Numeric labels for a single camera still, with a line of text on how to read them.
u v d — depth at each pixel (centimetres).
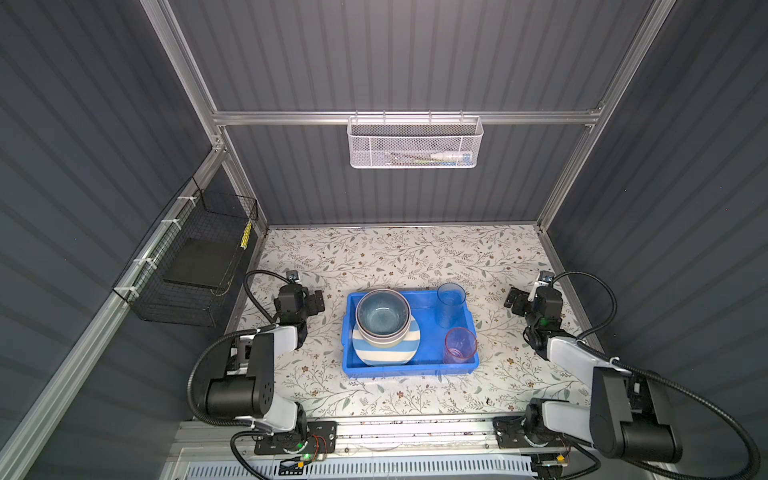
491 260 110
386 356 81
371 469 77
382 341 78
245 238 82
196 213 80
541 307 69
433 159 91
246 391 44
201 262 77
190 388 40
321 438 72
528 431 68
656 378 42
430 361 88
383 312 85
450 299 90
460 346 84
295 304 72
